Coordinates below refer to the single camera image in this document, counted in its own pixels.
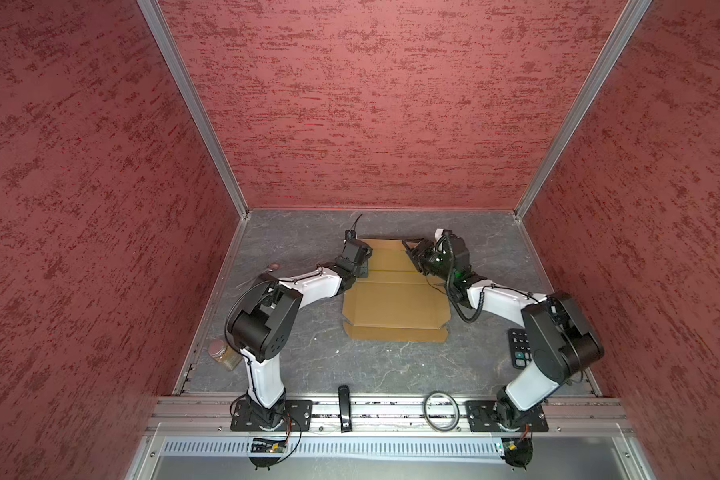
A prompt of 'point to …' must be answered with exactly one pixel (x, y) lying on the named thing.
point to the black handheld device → (344, 409)
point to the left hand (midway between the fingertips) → (357, 265)
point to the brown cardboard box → (398, 301)
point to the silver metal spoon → (274, 266)
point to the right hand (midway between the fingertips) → (399, 249)
